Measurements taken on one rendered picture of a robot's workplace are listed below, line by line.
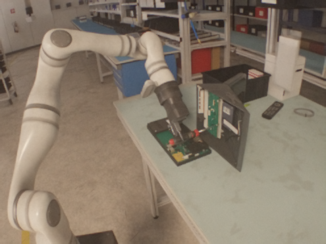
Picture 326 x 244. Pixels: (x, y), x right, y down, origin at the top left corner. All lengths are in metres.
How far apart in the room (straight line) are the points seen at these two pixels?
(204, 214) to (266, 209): 0.17
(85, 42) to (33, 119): 0.25
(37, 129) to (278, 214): 0.62
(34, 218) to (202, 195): 0.43
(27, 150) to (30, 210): 0.13
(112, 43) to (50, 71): 0.20
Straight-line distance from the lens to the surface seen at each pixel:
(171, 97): 0.70
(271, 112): 1.05
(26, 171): 0.54
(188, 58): 2.37
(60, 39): 0.63
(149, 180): 1.50
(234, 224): 0.61
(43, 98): 0.56
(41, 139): 0.53
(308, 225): 0.66
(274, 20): 1.34
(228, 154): 0.79
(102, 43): 0.68
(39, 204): 0.49
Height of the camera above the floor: 1.50
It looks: 31 degrees down
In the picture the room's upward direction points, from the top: 5 degrees counter-clockwise
